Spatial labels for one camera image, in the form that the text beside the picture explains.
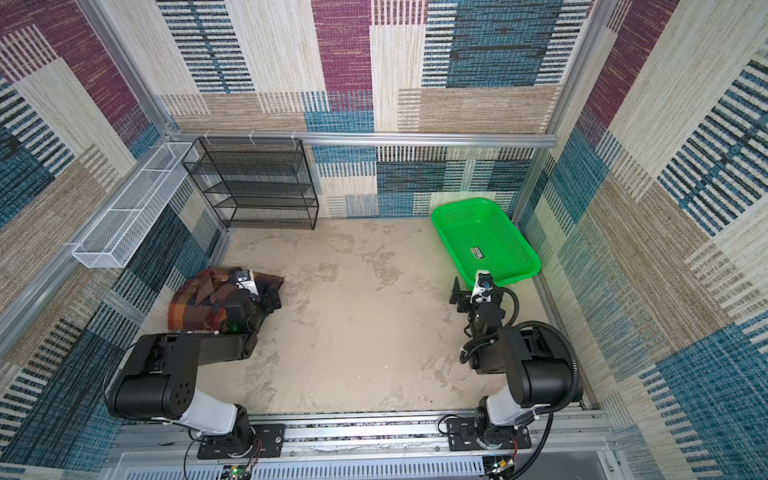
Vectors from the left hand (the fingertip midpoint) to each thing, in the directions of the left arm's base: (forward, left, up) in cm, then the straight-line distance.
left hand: (258, 284), depth 93 cm
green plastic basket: (+23, -75, -5) cm, 78 cm away
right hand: (-2, -65, +3) cm, 65 cm away
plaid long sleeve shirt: (-5, +18, -3) cm, 19 cm away
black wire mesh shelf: (+39, +8, +8) cm, 40 cm away
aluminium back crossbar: (+37, -43, +26) cm, 62 cm away
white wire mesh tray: (-3, +24, +25) cm, 35 cm away
